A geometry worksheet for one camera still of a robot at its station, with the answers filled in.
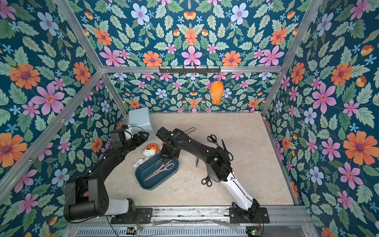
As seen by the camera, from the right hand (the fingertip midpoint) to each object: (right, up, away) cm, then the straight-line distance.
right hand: (165, 157), depth 86 cm
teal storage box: (-7, -9, +3) cm, 11 cm away
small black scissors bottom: (+25, -14, 0) cm, 28 cm away
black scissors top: (+30, +10, +18) cm, 36 cm away
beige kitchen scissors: (+19, -3, +8) cm, 21 cm away
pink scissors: (-1, -7, +5) cm, 8 cm away
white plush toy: (-17, -3, +4) cm, 17 cm away
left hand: (-13, +13, +3) cm, 18 cm away
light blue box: (-19, +24, +9) cm, 31 cm away
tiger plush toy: (-11, +3, +7) cm, 13 cm away
